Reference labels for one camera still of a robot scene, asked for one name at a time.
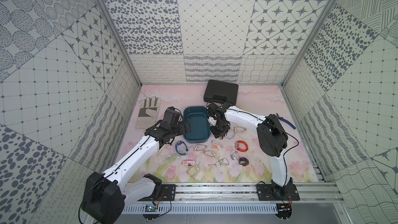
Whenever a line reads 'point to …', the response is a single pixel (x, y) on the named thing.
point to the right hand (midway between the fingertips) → (219, 136)
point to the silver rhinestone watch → (223, 162)
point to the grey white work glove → (148, 113)
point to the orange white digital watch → (216, 144)
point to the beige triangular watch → (235, 131)
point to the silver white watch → (230, 134)
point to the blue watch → (181, 148)
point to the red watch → (241, 146)
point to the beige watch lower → (210, 153)
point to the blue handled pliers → (286, 121)
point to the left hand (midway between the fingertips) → (187, 126)
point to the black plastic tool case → (217, 91)
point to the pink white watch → (188, 162)
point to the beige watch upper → (200, 147)
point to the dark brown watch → (243, 162)
